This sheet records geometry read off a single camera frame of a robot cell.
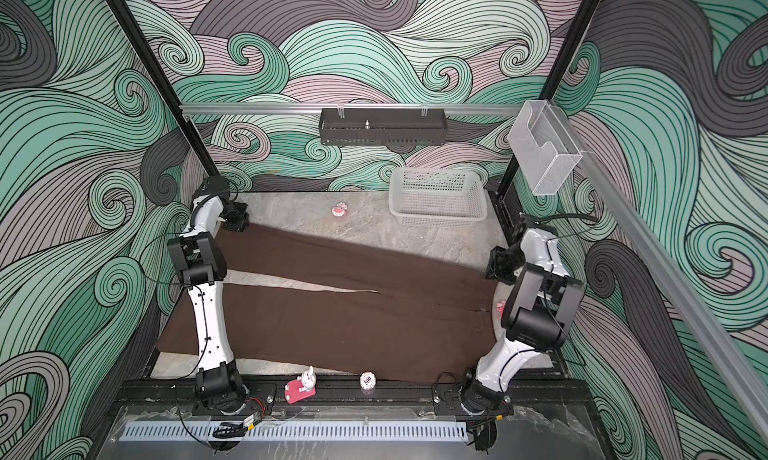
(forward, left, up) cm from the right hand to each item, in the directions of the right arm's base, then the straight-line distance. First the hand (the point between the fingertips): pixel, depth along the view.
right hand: (487, 267), depth 89 cm
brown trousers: (-14, +20, -7) cm, 25 cm away
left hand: (+24, +82, -4) cm, 86 cm away
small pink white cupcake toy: (+27, +49, -5) cm, 56 cm away
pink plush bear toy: (-10, -3, -5) cm, 12 cm away
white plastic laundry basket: (+36, +10, -8) cm, 38 cm away
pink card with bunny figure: (-32, +52, -3) cm, 61 cm away
